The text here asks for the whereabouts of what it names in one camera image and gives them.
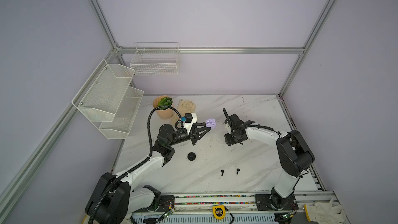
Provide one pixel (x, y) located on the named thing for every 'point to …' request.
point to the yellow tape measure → (218, 211)
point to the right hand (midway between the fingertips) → (228, 139)
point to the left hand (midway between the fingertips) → (209, 126)
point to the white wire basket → (157, 58)
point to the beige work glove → (183, 107)
